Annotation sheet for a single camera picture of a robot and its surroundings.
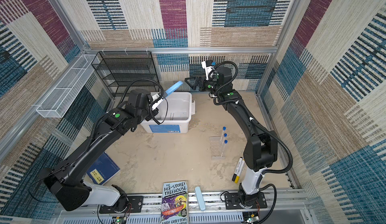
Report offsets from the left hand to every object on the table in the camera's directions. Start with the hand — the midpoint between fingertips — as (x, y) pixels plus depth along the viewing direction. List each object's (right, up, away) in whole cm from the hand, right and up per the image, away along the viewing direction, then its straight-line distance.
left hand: (150, 98), depth 72 cm
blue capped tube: (+37, -16, +10) cm, 42 cm away
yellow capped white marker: (+44, -41, +9) cm, 61 cm away
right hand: (+19, +9, +4) cm, 21 cm away
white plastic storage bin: (+7, -9, +36) cm, 37 cm away
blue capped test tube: (+37, -22, +5) cm, 43 cm away
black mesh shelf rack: (-32, +23, +36) cm, 54 cm away
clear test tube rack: (+34, -28, +19) cm, 48 cm away
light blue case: (+24, -48, 0) cm, 53 cm away
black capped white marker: (+42, -41, +9) cm, 59 cm away
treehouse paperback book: (+12, -49, 0) cm, 51 cm away
